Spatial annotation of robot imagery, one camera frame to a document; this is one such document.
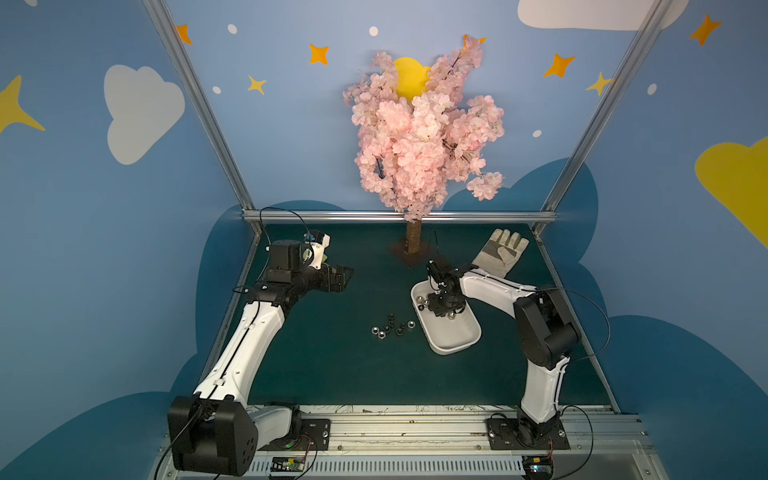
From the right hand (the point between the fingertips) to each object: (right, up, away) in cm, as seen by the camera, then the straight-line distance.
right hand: (445, 303), depth 97 cm
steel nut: (-8, +1, +3) cm, 9 cm away
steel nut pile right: (-12, -6, -4) cm, 14 cm away
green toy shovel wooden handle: (-43, +15, +14) cm, 47 cm away
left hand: (-33, +13, -17) cm, 39 cm away
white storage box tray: (-1, -9, -5) cm, 10 cm away
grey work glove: (+25, +17, +17) cm, 35 cm away
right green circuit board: (+18, -37, -24) cm, 48 cm away
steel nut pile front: (-21, -9, -6) cm, 24 cm away
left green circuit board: (-43, -35, -25) cm, 61 cm away
